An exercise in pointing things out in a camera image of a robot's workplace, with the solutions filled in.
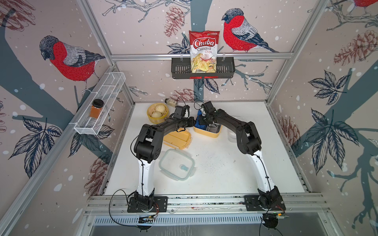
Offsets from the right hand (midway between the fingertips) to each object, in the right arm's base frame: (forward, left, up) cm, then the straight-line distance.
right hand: (197, 122), depth 107 cm
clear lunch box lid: (-31, +12, -2) cm, 34 cm away
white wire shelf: (+1, +55, +29) cm, 62 cm away
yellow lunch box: (-11, -7, +3) cm, 14 cm away
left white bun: (+3, +31, +4) cm, 31 cm away
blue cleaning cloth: (-5, 0, +4) cm, 6 cm away
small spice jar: (+17, +22, +3) cm, 28 cm away
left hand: (-3, 0, +6) cm, 7 cm away
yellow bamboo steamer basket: (+10, +37, +3) cm, 38 cm away
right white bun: (+9, +29, +4) cm, 31 cm away
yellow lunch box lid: (-15, +12, 0) cm, 19 cm away
